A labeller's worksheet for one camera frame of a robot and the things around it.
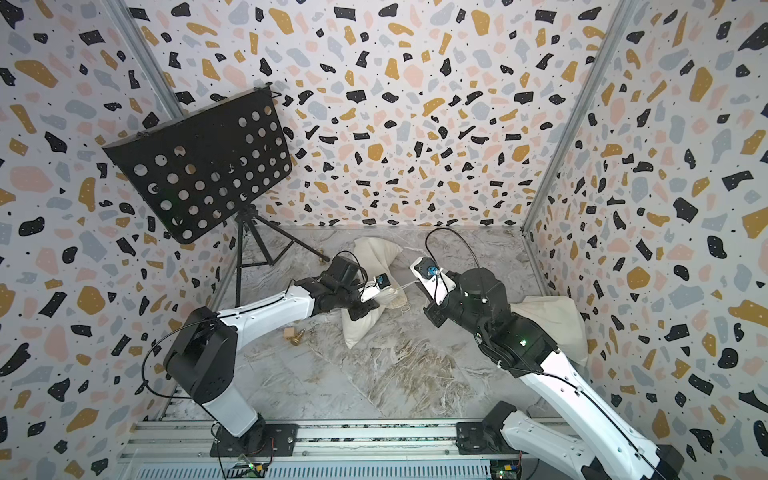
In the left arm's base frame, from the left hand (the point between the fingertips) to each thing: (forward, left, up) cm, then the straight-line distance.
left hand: (375, 298), depth 89 cm
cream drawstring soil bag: (-9, +5, -4) cm, 11 cm away
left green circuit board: (-40, +30, -12) cm, 52 cm away
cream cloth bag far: (+16, +1, 0) cm, 16 cm away
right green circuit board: (-41, -32, -12) cm, 54 cm away
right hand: (-10, -12, +24) cm, 28 cm away
